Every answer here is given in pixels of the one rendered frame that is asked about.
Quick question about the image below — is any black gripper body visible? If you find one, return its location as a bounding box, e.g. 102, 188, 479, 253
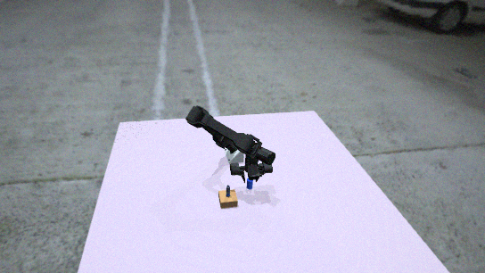
230, 155, 273, 176

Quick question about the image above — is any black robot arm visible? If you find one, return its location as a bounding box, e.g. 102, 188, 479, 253
185, 105, 275, 180

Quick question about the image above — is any tan square block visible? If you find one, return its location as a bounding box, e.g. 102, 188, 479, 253
218, 189, 238, 209

